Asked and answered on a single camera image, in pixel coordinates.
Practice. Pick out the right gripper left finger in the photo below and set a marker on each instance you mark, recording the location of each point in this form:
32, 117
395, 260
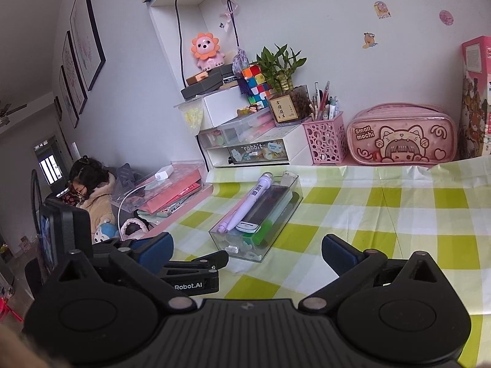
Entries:
153, 253

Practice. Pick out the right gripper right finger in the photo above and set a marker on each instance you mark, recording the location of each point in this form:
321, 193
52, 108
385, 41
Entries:
340, 255

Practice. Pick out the dark lead case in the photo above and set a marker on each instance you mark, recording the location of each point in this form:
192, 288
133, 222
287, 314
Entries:
265, 205

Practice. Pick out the clear plastic stationery box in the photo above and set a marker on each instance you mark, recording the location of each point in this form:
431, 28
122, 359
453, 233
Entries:
249, 230

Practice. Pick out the purple cartoon pen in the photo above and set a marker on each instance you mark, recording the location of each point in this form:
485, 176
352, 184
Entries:
262, 185

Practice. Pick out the pink book stack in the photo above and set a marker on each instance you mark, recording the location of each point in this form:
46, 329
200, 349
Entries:
170, 190

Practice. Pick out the clear plastic lidded case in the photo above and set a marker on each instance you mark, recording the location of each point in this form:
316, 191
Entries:
131, 185

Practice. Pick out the white charger adapter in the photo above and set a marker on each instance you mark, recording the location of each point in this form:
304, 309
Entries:
164, 173

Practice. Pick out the green highlighter marker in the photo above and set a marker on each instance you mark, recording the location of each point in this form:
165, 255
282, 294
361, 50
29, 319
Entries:
270, 228

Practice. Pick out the person in beige hoodie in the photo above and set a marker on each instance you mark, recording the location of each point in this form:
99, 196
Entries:
93, 184

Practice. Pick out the green checked tablecloth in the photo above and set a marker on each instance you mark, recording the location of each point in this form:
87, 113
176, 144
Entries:
444, 210

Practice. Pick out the pink perforated pen holder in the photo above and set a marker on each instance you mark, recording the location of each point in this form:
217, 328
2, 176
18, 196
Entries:
327, 140

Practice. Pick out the pink small mochi pencil case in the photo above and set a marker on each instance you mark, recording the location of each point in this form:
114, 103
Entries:
402, 133

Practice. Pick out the white drawer organizer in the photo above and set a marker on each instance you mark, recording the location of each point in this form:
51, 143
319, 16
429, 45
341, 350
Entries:
278, 146

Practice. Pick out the pens in holder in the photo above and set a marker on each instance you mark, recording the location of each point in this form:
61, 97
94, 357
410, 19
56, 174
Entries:
324, 106

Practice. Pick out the clear storage box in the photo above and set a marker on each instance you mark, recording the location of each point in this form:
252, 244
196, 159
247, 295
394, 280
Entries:
245, 129

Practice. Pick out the lucky bamboo plant pot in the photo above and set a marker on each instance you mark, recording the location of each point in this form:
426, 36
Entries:
288, 102

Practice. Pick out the white storage box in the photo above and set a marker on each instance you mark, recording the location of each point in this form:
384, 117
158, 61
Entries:
222, 106

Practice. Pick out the colourful rubik cube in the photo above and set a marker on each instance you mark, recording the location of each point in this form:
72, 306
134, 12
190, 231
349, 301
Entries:
259, 90

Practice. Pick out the pink lion figurine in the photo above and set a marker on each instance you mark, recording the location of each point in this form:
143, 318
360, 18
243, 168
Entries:
207, 50

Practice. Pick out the pink cartoon box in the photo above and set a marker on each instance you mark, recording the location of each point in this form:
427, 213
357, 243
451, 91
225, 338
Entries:
474, 125

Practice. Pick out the framed wall picture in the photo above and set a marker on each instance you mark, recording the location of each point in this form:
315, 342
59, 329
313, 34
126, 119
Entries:
87, 43

